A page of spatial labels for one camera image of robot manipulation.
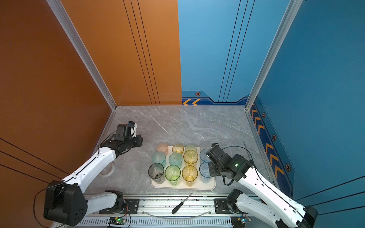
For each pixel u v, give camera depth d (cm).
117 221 71
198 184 80
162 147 92
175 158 86
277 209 39
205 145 91
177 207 74
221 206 73
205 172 71
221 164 53
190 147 89
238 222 70
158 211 73
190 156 81
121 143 62
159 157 87
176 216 72
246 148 94
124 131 65
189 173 72
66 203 39
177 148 91
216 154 54
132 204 74
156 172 79
